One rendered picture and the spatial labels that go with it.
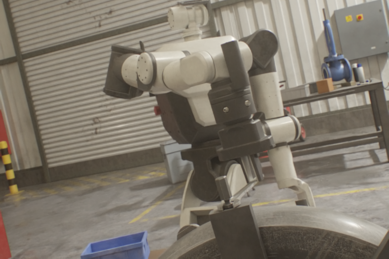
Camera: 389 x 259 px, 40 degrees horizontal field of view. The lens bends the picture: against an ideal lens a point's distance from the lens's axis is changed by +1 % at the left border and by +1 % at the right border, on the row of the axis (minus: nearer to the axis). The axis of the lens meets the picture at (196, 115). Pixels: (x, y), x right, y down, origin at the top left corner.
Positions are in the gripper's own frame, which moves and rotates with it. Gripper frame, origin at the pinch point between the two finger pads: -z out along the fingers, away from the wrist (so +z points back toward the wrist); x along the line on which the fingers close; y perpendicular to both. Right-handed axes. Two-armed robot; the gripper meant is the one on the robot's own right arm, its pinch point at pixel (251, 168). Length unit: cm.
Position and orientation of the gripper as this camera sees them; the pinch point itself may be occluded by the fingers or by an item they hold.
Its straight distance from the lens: 111.8
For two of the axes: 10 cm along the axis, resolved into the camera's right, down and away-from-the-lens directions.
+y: -3.9, 1.5, -9.1
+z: -2.9, -9.6, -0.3
